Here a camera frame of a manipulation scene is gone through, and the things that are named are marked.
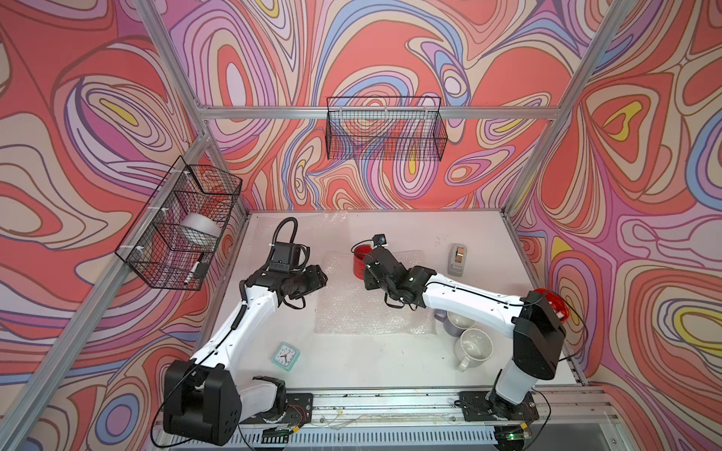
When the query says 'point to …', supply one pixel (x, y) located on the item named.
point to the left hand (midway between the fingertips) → (322, 279)
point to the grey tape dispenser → (457, 261)
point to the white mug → (473, 348)
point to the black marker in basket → (190, 274)
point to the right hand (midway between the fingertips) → (371, 275)
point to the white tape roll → (200, 229)
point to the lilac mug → (454, 324)
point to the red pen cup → (558, 303)
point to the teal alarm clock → (286, 356)
